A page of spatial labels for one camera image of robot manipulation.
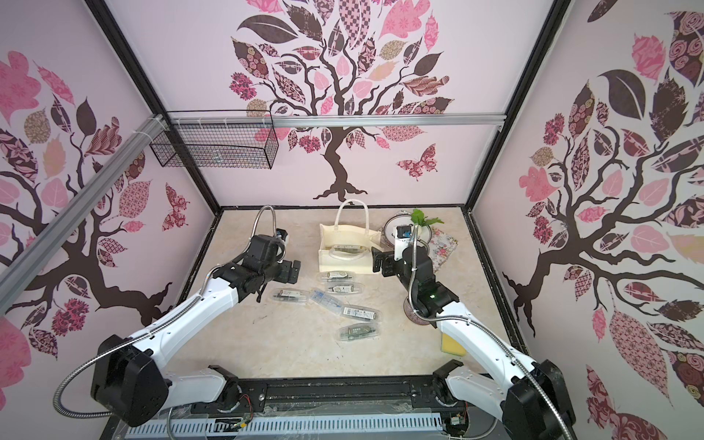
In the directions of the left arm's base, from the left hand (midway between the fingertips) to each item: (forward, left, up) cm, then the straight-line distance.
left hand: (286, 267), depth 84 cm
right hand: (+2, -32, +9) cm, 33 cm away
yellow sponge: (-21, -51, -12) cm, 56 cm away
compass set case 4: (-10, -24, -13) cm, 29 cm away
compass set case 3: (-3, +1, -13) cm, 13 cm away
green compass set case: (-16, -22, -12) cm, 30 cm away
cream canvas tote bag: (+15, -16, -2) cm, 22 cm away
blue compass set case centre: (-6, -12, -13) cm, 18 cm away
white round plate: (+27, -36, -14) cm, 47 cm away
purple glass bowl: (-10, -40, -14) cm, 44 cm away
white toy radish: (+30, -50, -12) cm, 59 cm away
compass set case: (+4, -15, -14) cm, 21 cm away
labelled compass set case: (+7, -19, -1) cm, 20 cm away
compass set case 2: (-1, -18, -13) cm, 22 cm away
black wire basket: (+41, +25, +20) cm, 52 cm away
